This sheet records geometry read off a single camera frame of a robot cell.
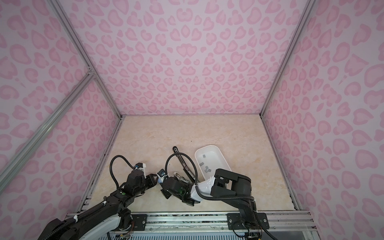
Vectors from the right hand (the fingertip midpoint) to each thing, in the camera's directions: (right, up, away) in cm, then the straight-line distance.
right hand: (162, 182), depth 83 cm
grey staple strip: (+24, +12, +14) cm, 30 cm away
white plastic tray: (+27, +10, +12) cm, 32 cm away
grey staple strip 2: (+22, +8, +9) cm, 26 cm away
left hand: (-3, +3, +3) cm, 5 cm away
